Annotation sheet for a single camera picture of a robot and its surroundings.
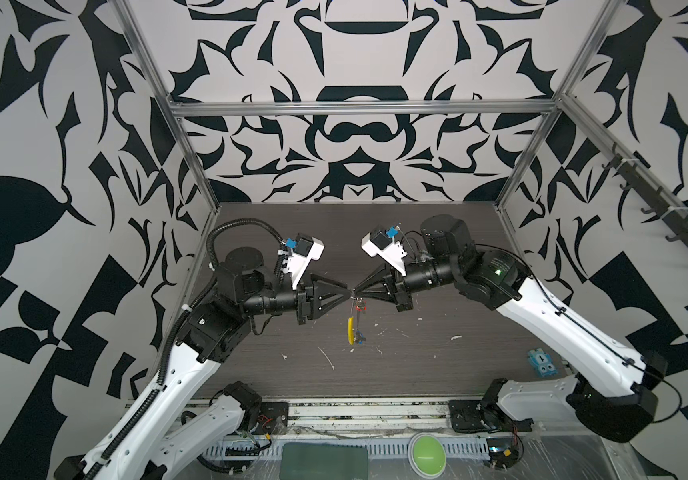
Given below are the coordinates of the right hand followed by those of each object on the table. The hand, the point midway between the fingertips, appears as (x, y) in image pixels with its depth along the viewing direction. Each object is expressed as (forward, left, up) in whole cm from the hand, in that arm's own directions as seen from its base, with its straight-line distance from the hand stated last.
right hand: (359, 291), depth 57 cm
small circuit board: (-22, -33, -37) cm, 55 cm away
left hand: (0, +2, +1) cm, 2 cm away
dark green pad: (-24, +8, -34) cm, 43 cm away
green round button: (-23, -16, -36) cm, 45 cm away
